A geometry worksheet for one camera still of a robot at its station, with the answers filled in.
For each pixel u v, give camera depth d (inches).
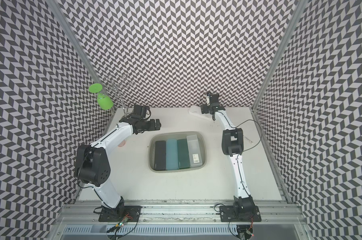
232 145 26.8
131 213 28.9
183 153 35.9
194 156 34.8
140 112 28.4
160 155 36.0
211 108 34.7
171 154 36.3
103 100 36.7
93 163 18.5
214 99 34.8
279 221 28.6
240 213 25.6
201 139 37.8
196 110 45.6
